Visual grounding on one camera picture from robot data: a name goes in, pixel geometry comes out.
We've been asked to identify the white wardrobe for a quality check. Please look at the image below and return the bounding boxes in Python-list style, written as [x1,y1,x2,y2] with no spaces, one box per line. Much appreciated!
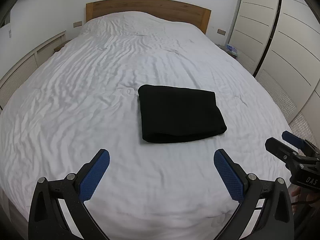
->
[229,0,319,145]

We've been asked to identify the wall switch plate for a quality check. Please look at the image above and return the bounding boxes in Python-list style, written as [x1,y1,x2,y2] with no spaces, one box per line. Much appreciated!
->
[217,29,226,36]
[73,21,82,28]

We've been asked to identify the stack of books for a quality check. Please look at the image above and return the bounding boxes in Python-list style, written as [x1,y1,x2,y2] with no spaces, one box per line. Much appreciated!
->
[225,44,238,58]

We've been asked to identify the black pants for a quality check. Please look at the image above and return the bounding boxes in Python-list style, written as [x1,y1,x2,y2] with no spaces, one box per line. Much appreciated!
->
[138,85,227,144]

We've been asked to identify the person's right hand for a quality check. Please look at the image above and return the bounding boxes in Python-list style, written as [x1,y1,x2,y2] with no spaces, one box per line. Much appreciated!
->
[291,186,319,209]

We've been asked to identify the right wall switch plate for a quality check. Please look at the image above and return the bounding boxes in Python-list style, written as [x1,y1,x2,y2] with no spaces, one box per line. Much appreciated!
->
[217,29,226,36]

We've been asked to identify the wooden headboard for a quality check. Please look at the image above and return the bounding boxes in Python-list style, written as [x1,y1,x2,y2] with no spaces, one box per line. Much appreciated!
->
[85,0,211,34]

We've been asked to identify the white radiator cover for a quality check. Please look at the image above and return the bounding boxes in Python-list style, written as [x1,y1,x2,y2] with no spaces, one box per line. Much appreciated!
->
[1,31,67,111]

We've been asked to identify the left wall switch plate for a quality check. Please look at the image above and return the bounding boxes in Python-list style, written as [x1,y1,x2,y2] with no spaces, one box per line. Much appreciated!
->
[73,21,82,28]

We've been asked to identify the white quilted duvet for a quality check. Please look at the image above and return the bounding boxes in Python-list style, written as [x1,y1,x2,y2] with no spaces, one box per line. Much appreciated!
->
[1,12,290,239]

